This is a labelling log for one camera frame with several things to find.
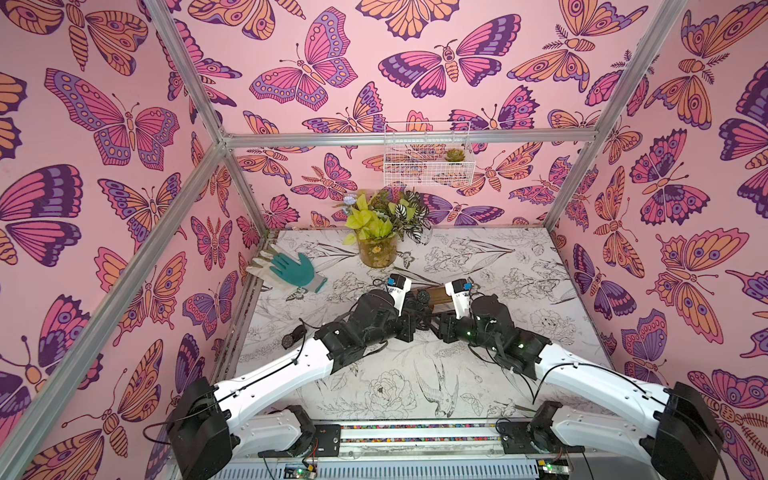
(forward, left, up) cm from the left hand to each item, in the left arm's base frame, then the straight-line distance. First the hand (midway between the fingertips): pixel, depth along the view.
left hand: (426, 315), depth 73 cm
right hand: (+1, -1, -3) cm, 3 cm away
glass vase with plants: (+36, +13, -1) cm, 38 cm away
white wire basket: (+50, -1, +14) cm, 52 cm away
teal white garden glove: (+30, +49, -18) cm, 61 cm away
